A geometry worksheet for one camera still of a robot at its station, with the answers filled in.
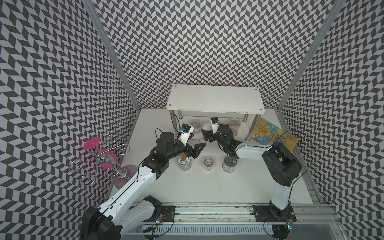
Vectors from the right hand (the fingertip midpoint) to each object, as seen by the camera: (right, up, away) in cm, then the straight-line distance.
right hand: (208, 128), depth 92 cm
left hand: (-6, -5, -20) cm, 21 cm away
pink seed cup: (-7, +2, +2) cm, 8 cm away
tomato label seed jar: (-14, -18, -10) cm, 25 cm away
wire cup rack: (-47, -12, -29) cm, 56 cm away
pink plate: (-56, -5, -23) cm, 61 cm away
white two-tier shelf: (-8, +11, -19) cm, 23 cm away
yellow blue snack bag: (+42, -4, +10) cm, 44 cm away
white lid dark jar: (0, +1, -5) cm, 5 cm away
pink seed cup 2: (+17, -2, +1) cm, 17 cm away
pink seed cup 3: (+18, +3, +3) cm, 18 cm away
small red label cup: (0, -20, -7) cm, 21 cm away
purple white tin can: (+12, -19, -10) cm, 25 cm away
